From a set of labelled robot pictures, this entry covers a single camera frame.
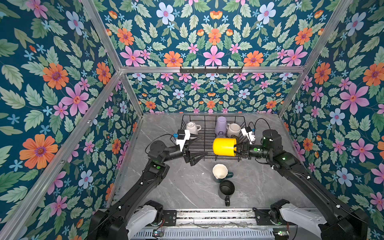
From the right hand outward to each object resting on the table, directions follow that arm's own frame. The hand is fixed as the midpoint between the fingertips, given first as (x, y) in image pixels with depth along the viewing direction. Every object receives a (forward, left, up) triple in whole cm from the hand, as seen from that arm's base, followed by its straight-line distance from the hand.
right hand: (229, 148), depth 68 cm
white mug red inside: (+24, -8, -16) cm, 30 cm away
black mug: (-10, -1, -27) cm, 29 cm away
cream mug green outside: (-1, +2, -25) cm, 25 cm away
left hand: (-2, +11, +7) cm, 13 cm away
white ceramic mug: (+25, +19, -15) cm, 35 cm away
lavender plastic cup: (+27, 0, -17) cm, 32 cm away
